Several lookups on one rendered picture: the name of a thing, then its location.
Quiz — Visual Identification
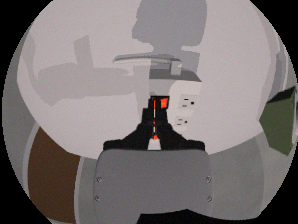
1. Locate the grey power strip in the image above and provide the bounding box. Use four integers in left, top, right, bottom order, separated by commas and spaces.
113, 57, 202, 143

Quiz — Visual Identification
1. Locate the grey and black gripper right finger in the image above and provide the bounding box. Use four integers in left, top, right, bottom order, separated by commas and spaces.
155, 99, 205, 151

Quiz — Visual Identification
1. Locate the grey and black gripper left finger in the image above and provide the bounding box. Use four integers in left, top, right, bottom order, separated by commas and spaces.
103, 99, 154, 151

